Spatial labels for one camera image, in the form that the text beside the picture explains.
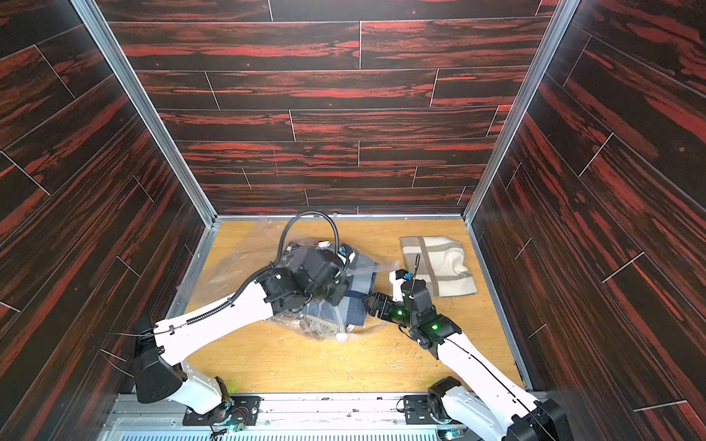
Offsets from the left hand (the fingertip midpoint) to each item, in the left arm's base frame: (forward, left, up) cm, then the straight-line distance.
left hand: (347, 283), depth 75 cm
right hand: (0, -8, -9) cm, 12 cm away
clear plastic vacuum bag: (+20, +49, -21) cm, 57 cm away
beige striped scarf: (+22, -34, -18) cm, 44 cm away
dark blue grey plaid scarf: (-3, -2, -9) cm, 9 cm away
